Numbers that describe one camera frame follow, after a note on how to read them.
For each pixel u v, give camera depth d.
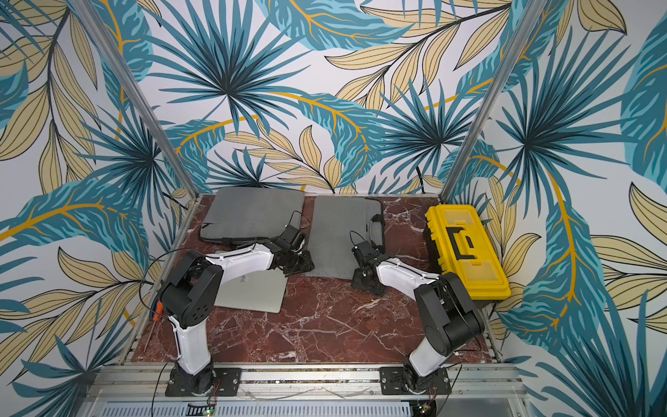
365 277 0.68
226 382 0.73
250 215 1.10
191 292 0.50
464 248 0.84
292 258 0.80
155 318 0.84
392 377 0.73
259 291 0.88
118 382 0.75
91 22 0.69
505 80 0.82
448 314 0.46
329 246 0.98
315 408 0.70
